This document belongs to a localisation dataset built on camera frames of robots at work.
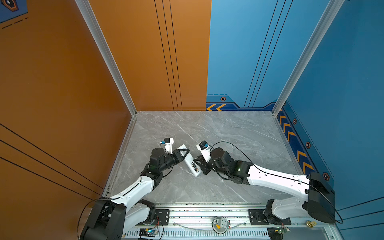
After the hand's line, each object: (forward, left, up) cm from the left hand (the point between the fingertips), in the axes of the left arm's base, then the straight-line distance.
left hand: (189, 150), depth 79 cm
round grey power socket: (-32, -15, -9) cm, 37 cm away
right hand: (-6, -3, +1) cm, 7 cm away
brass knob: (-31, -58, -14) cm, 67 cm away
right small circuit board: (-33, -44, -16) cm, 57 cm away
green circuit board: (-35, +17, -17) cm, 42 cm away
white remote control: (-6, 0, -2) cm, 6 cm away
